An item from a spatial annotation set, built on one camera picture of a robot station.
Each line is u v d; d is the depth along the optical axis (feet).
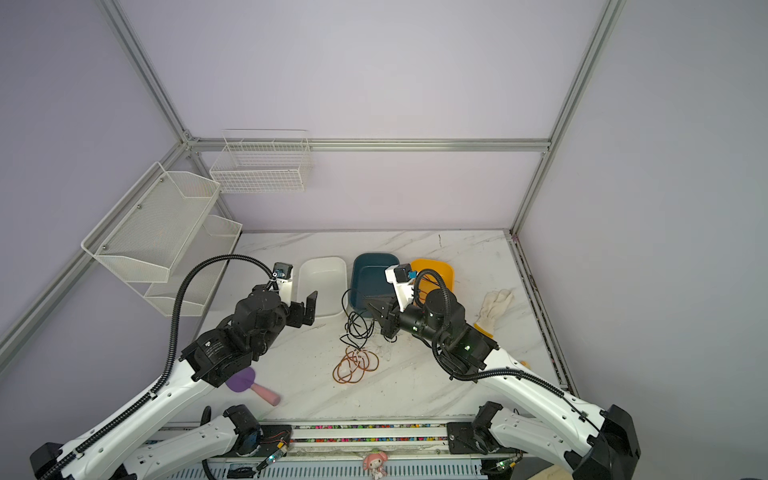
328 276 3.46
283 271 1.93
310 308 2.13
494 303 3.24
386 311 1.95
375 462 2.24
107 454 1.28
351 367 2.75
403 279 1.87
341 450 2.40
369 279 3.42
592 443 1.29
